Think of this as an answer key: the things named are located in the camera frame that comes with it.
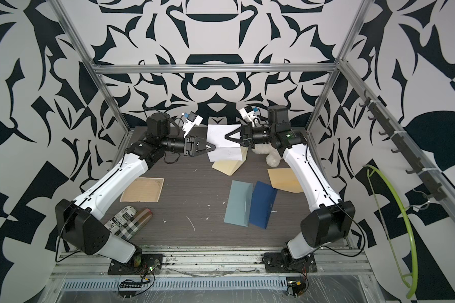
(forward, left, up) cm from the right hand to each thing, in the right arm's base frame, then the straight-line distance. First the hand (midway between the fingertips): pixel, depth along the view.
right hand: (226, 136), depth 66 cm
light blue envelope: (-11, -4, -38) cm, 40 cm away
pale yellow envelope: (+11, -1, -36) cm, 38 cm away
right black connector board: (-40, -25, -39) cm, 61 cm away
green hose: (-32, -49, -7) cm, 60 cm away
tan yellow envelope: (+5, -28, -39) cm, 48 cm away
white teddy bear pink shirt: (+10, -22, -28) cm, 37 cm away
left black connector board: (-41, +37, -39) cm, 68 cm away
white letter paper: (-3, 0, -3) cm, 5 cm away
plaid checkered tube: (-19, +40, -34) cm, 55 cm away
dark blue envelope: (-6, -17, -38) cm, 42 cm away
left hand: (-2, +5, -2) cm, 5 cm away
